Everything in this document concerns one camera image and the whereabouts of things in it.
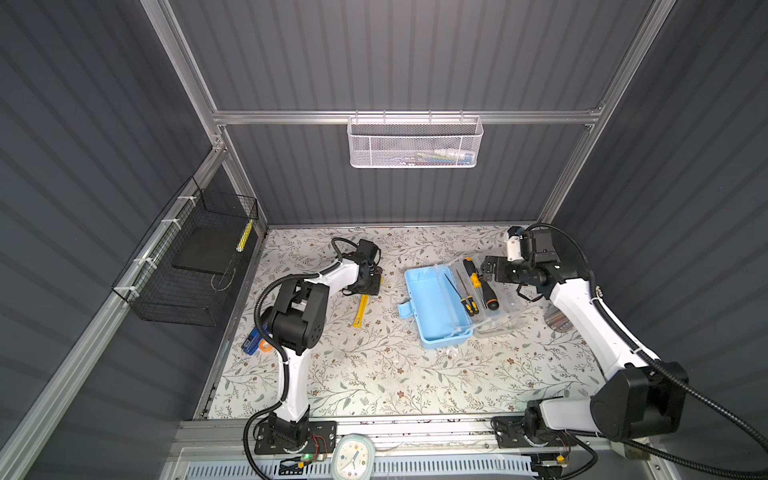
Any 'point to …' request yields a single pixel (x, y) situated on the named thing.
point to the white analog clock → (353, 458)
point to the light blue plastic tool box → (454, 301)
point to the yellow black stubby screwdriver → (472, 272)
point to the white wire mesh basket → (415, 142)
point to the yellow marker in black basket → (241, 243)
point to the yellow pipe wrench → (362, 309)
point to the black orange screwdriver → (492, 302)
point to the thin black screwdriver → (463, 301)
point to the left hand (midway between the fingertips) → (370, 288)
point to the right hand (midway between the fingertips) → (501, 268)
